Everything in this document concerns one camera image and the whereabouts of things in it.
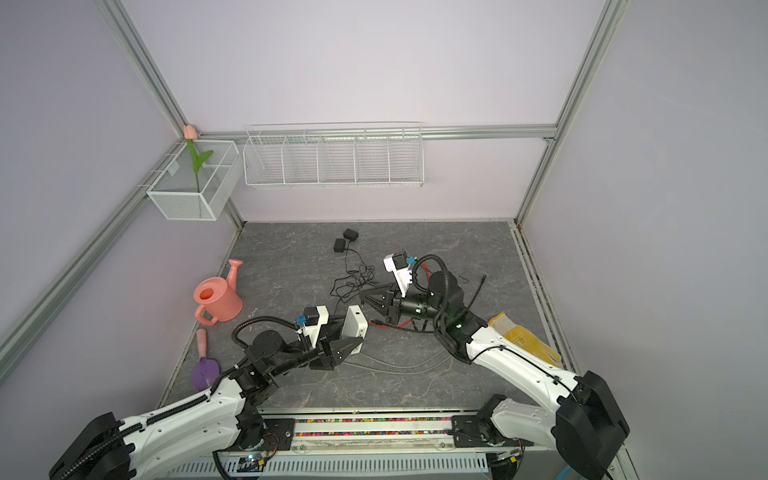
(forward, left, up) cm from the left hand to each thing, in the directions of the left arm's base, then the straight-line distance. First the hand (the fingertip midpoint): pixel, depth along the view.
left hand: (356, 332), depth 71 cm
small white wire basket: (+35, +46, +16) cm, 60 cm away
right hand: (+4, -2, +9) cm, 10 cm away
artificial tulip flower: (+53, +48, +14) cm, 73 cm away
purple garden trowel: (-1, +44, -18) cm, 47 cm away
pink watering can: (+17, +41, -9) cm, 46 cm away
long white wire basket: (+60, +5, +9) cm, 61 cm away
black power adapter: (+43, +9, -19) cm, 48 cm away
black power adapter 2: (+49, +5, -19) cm, 52 cm away
